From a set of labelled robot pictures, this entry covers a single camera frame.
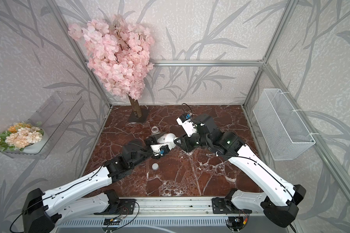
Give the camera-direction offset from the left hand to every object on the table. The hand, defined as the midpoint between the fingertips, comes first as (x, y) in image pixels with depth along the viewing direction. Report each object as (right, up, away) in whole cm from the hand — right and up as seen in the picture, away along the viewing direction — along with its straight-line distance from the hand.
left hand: (165, 137), depth 71 cm
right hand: (+6, 0, -7) cm, 9 cm away
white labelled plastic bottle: (+2, 0, -7) cm, 7 cm away
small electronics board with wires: (-27, -41, -1) cm, 49 cm away
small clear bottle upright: (-8, +3, +12) cm, 14 cm away
